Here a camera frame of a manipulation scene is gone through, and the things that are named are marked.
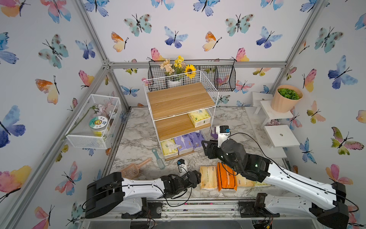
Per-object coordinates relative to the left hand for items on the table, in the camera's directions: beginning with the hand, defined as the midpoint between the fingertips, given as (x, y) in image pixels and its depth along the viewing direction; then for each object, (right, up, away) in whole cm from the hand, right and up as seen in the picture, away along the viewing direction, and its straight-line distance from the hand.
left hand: (201, 177), depth 79 cm
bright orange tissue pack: (+14, +1, -2) cm, 14 cm away
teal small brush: (-25, +6, +11) cm, 28 cm away
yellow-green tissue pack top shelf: (+30, -3, -1) cm, 31 cm away
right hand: (+1, +22, -12) cm, 25 cm away
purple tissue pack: (-9, +16, +12) cm, 22 cm away
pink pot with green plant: (+46, +43, -2) cm, 63 cm away
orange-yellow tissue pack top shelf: (+23, -2, -1) cm, 23 cm away
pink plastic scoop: (-41, +1, +8) cm, 42 cm away
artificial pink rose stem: (-51, +37, -1) cm, 63 cm away
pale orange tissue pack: (+5, -2, +1) cm, 5 cm away
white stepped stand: (+41, +21, +7) cm, 46 cm away
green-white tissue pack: (-1, +33, -5) cm, 33 cm away
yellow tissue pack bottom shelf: (-19, +14, +11) cm, 26 cm away
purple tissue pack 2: (-2, +19, +16) cm, 25 cm away
